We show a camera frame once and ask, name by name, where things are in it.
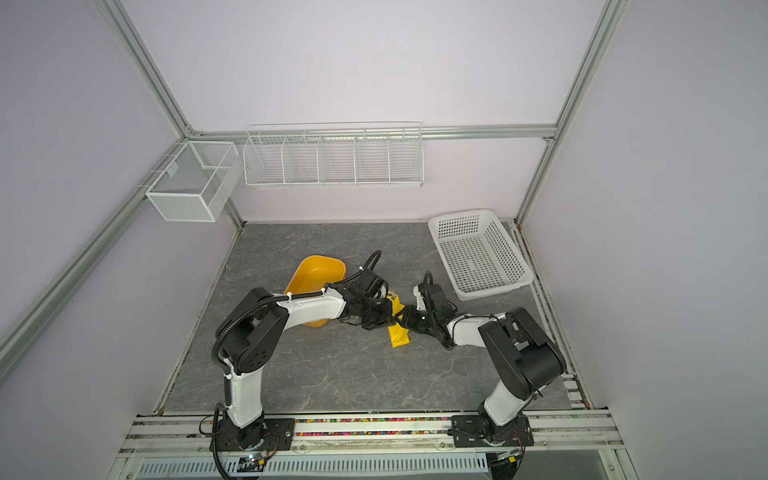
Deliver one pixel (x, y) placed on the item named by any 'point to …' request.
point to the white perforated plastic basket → (478, 254)
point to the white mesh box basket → (197, 183)
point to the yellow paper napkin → (399, 335)
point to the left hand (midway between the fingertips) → (398, 325)
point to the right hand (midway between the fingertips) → (398, 320)
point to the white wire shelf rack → (333, 154)
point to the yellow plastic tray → (311, 274)
